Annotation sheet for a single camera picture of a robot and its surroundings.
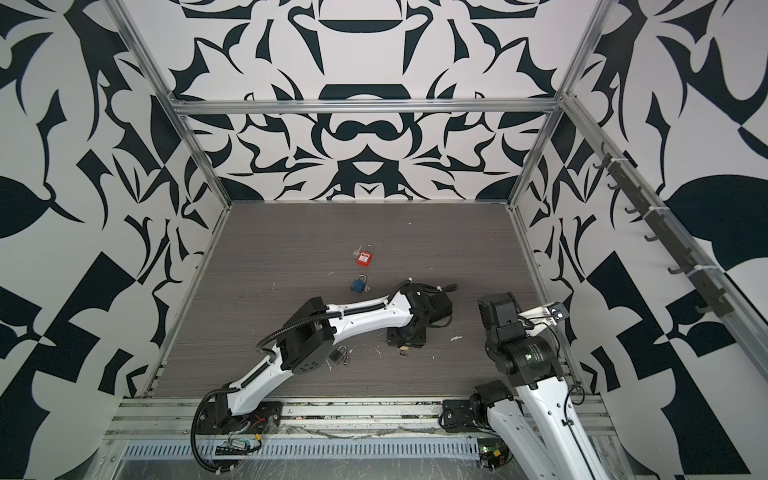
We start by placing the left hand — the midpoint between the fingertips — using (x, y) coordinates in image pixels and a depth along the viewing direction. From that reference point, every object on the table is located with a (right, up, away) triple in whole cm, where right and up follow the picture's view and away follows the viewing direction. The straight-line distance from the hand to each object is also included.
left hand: (412, 339), depth 85 cm
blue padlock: (-16, +13, +12) cm, 24 cm away
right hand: (+22, +12, -13) cm, 28 cm away
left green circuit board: (-47, -22, -12) cm, 53 cm away
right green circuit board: (+18, -22, -14) cm, 31 cm away
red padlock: (-15, +22, +17) cm, 31 cm away
